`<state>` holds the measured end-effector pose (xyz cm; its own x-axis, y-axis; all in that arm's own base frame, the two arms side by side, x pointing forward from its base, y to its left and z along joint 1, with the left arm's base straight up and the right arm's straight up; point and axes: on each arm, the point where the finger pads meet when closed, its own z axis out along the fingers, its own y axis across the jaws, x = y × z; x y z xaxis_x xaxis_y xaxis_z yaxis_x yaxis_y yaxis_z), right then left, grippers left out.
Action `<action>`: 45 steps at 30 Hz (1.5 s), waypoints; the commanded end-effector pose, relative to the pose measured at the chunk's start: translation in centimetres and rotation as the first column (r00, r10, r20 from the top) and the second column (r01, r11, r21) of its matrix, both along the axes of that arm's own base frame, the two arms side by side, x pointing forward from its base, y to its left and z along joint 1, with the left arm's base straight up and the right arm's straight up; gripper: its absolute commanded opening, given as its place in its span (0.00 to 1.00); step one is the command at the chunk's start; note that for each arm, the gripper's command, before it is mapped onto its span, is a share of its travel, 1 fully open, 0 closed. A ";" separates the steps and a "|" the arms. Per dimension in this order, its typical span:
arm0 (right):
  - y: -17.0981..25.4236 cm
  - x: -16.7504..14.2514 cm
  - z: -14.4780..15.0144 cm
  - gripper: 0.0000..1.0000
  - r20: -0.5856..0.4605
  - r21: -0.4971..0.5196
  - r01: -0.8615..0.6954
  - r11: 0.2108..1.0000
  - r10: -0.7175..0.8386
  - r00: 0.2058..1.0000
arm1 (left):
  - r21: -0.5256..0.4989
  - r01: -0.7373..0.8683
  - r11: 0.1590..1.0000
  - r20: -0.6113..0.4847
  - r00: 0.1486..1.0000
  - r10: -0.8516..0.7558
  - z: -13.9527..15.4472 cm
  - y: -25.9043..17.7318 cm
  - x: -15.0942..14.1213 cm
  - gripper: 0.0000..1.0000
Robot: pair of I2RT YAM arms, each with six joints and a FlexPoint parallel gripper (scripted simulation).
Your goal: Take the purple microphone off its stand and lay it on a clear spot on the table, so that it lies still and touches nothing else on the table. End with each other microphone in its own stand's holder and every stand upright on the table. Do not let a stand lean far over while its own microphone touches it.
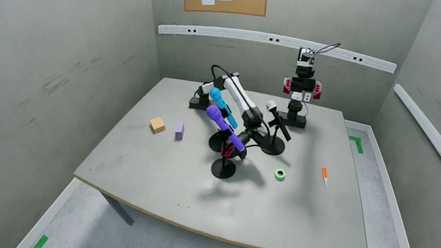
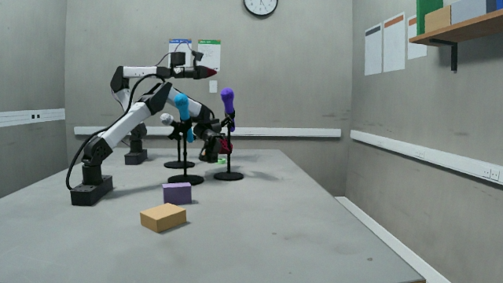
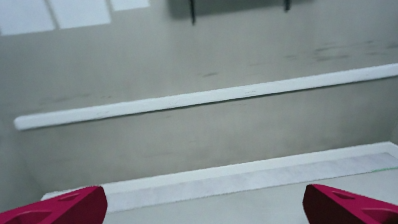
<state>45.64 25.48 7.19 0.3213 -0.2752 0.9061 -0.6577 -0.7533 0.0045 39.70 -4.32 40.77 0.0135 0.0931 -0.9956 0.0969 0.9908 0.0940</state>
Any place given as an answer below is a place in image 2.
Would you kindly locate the tan rectangular box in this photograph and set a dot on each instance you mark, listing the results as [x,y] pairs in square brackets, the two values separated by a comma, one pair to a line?
[163,217]

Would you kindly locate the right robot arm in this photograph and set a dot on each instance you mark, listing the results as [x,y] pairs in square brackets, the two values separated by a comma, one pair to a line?
[148,104]

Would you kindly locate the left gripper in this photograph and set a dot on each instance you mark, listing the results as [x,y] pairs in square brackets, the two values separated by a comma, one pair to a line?
[198,72]

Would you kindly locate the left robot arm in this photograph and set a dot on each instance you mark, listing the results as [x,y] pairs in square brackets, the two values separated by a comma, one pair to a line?
[119,85]

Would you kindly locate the purple box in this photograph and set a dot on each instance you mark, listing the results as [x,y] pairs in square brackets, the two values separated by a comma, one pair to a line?
[177,193]

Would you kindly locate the light blue microphone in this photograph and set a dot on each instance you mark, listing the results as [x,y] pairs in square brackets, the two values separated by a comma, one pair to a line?
[181,102]

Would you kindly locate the black microphone with white head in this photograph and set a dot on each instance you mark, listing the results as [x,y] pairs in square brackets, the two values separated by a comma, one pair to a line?
[167,120]

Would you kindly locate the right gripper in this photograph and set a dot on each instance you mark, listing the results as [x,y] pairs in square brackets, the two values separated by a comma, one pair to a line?
[216,142]

